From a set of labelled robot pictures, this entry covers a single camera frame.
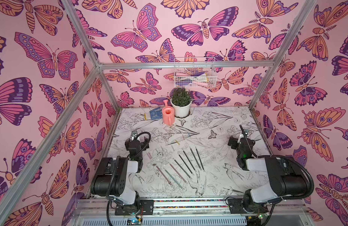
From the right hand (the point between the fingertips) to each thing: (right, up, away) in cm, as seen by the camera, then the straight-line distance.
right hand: (240, 137), depth 93 cm
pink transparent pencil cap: (-61, -12, 0) cm, 62 cm away
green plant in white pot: (-39, +26, +10) cm, 48 cm away
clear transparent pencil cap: (-45, -8, +4) cm, 46 cm away
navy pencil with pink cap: (-30, -15, -1) cm, 33 cm away
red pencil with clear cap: (-42, -21, -7) cm, 47 cm away
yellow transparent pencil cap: (-41, -5, +7) cm, 42 cm away
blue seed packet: (-60, +17, +24) cm, 67 cm away
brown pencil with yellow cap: (-37, -17, -3) cm, 41 cm away
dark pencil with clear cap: (-38, -10, +2) cm, 39 cm away
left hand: (-68, 0, +1) cm, 68 cm away
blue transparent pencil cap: (-33, 0, +10) cm, 35 cm away
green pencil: (-39, -28, -13) cm, 50 cm away
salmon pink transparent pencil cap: (-38, -2, +9) cm, 39 cm away
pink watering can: (-49, +15, +10) cm, 52 cm away
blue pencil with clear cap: (-39, -19, -5) cm, 44 cm away
